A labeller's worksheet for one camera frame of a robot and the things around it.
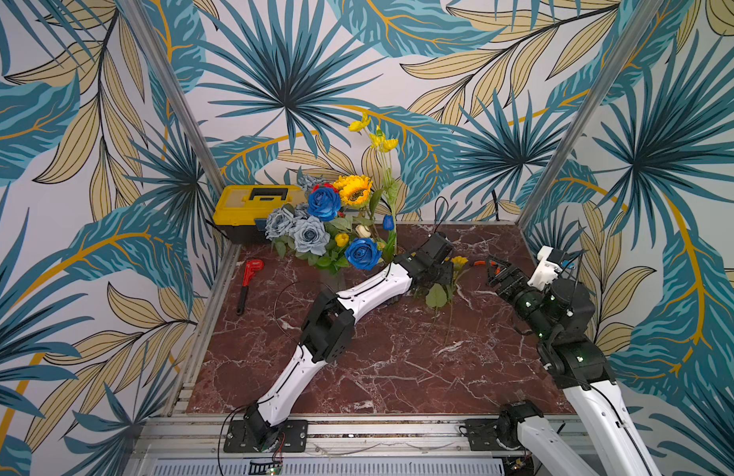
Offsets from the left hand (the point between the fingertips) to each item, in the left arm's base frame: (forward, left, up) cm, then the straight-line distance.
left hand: (449, 275), depth 90 cm
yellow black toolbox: (+22, +68, +4) cm, 71 cm away
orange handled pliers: (+17, -18, -16) cm, 29 cm away
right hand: (-11, -4, +21) cm, 24 cm away
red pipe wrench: (+9, +66, -11) cm, 67 cm away
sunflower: (-3, +2, -9) cm, 10 cm away
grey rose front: (-5, +38, +22) cm, 45 cm away
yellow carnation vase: (+6, -4, -2) cm, 8 cm away
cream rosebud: (+3, +26, +16) cm, 31 cm away
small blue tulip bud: (+5, +19, +16) cm, 26 cm away
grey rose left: (-1, +46, +22) cm, 51 cm away
